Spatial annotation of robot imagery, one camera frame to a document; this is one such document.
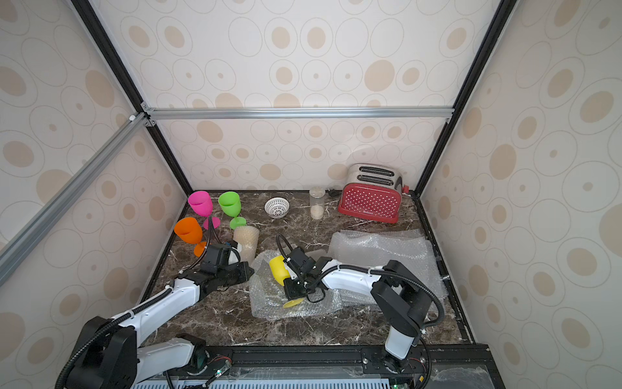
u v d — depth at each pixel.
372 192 0.97
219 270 0.69
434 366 0.73
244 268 0.76
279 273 0.84
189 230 0.87
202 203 0.95
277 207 1.13
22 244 0.52
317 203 1.13
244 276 0.76
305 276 0.66
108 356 0.40
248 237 0.94
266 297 0.86
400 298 0.46
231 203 0.95
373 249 0.98
